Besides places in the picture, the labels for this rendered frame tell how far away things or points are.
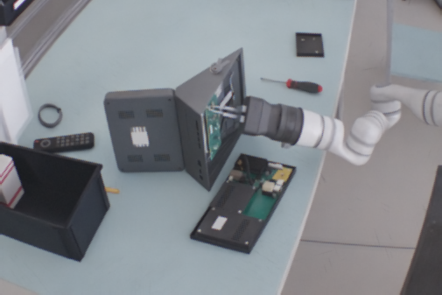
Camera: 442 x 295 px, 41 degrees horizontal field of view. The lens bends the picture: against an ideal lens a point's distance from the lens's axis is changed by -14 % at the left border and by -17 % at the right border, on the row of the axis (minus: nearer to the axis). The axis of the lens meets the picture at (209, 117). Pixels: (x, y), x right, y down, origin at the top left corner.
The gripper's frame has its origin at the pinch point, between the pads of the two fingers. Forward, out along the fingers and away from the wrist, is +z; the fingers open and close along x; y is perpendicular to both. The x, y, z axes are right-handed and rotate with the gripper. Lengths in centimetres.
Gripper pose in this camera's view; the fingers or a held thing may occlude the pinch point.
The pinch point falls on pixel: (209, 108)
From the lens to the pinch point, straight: 136.4
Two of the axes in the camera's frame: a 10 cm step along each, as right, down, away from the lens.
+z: -9.5, -2.1, -2.3
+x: -2.0, 9.8, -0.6
